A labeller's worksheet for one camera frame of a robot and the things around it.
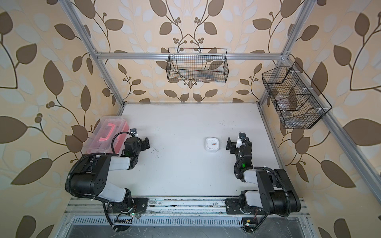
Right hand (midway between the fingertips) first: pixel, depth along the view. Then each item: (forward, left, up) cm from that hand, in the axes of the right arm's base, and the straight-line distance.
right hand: (237, 138), depth 90 cm
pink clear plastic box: (+11, +82, +3) cm, 83 cm away
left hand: (+5, +64, -2) cm, 64 cm away
